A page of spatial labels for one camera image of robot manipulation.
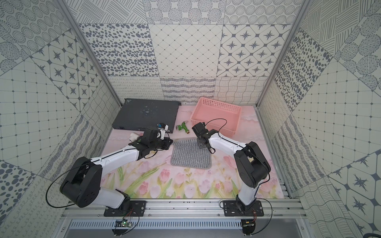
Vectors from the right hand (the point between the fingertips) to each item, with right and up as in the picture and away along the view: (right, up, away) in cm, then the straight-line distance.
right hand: (208, 142), depth 92 cm
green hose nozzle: (-17, +10, +14) cm, 24 cm away
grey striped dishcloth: (-13, -7, 0) cm, 15 cm away
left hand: (-23, +4, -4) cm, 24 cm away
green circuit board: (-43, -36, -22) cm, 60 cm away
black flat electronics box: (-53, +18, +20) cm, 59 cm away
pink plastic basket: (+10, +16, +18) cm, 26 cm away
